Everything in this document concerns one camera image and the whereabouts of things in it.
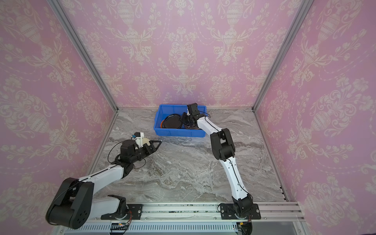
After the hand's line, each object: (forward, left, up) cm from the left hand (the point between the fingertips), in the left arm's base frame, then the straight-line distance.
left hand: (158, 145), depth 86 cm
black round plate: (+26, -5, -8) cm, 28 cm away
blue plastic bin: (+36, +2, -7) cm, 37 cm away
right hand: (+25, -11, -4) cm, 27 cm away
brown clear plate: (+17, -20, -3) cm, 27 cm away
